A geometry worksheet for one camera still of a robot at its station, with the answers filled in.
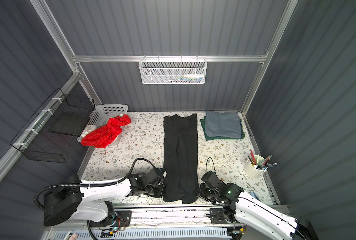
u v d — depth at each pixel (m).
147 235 0.77
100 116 1.14
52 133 0.73
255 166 0.79
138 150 0.99
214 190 0.61
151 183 0.65
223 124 1.10
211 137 1.05
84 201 0.44
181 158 0.91
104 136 0.90
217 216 0.73
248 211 0.51
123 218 0.73
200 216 0.75
